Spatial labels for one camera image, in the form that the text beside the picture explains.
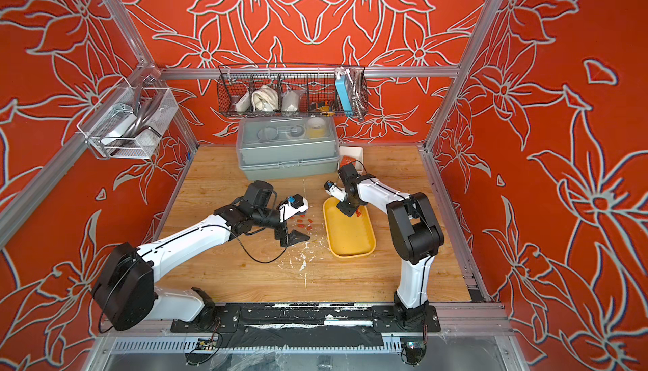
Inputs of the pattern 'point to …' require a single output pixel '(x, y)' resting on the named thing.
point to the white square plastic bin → (354, 153)
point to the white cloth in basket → (265, 99)
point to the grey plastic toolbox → (291, 146)
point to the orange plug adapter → (346, 159)
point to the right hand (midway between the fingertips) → (343, 204)
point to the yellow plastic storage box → (348, 236)
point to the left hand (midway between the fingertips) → (306, 221)
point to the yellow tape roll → (315, 127)
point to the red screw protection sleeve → (358, 212)
